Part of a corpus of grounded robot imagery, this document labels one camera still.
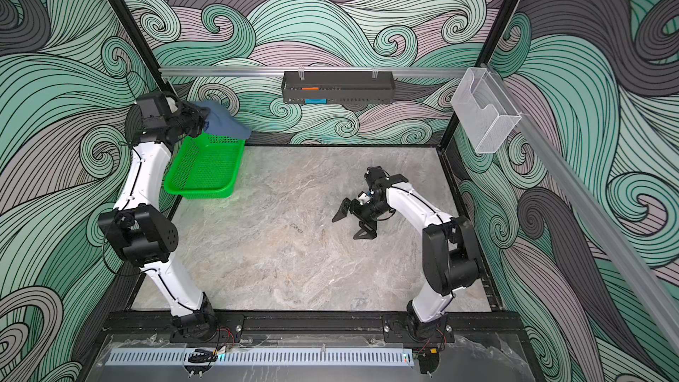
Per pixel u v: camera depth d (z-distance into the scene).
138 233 0.49
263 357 0.70
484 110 0.76
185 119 0.72
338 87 0.94
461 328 0.74
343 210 0.76
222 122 0.85
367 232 0.77
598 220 0.51
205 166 1.07
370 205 0.73
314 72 0.95
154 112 0.63
